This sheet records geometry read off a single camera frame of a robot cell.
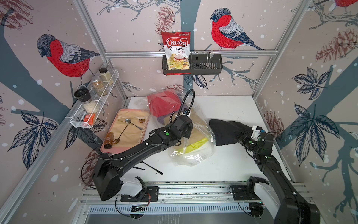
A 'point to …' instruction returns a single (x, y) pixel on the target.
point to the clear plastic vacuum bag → (176, 153)
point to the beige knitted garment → (200, 131)
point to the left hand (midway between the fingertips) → (189, 122)
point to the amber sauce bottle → (109, 139)
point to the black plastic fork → (160, 172)
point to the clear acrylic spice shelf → (78, 119)
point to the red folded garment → (163, 104)
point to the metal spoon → (117, 140)
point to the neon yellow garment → (191, 146)
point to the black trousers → (228, 132)
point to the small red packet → (89, 118)
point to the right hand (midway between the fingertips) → (235, 131)
